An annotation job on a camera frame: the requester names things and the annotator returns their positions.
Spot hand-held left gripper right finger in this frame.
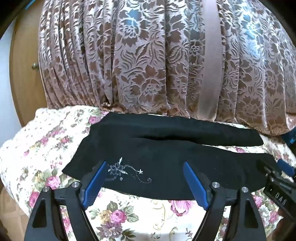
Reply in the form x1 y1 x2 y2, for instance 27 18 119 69
183 161 269 241

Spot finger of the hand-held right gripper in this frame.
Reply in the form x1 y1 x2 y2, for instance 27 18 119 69
276 159 296 179
257 159 280 180

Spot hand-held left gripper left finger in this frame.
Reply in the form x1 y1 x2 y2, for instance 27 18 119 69
24 161 109 241

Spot black pants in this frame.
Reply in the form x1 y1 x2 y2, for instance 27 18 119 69
62 112 281 200

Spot plain brown curtain band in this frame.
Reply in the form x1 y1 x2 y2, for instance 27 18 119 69
196 0 226 122

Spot brown floral curtain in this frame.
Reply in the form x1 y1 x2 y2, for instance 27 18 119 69
38 0 296 137

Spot floral bedspread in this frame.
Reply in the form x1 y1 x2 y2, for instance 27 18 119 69
0 105 296 241

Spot dark blue object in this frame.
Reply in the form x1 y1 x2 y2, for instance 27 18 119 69
281 131 296 149

